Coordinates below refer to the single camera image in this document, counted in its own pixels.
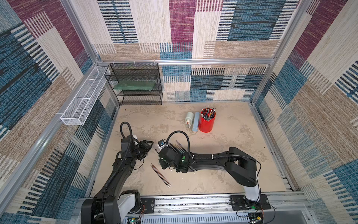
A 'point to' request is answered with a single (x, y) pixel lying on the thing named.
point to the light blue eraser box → (196, 122)
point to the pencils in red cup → (208, 114)
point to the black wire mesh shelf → (139, 72)
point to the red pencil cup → (205, 126)
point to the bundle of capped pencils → (177, 147)
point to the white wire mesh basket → (77, 110)
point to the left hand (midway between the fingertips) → (152, 144)
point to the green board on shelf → (135, 85)
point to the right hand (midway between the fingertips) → (164, 157)
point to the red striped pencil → (161, 174)
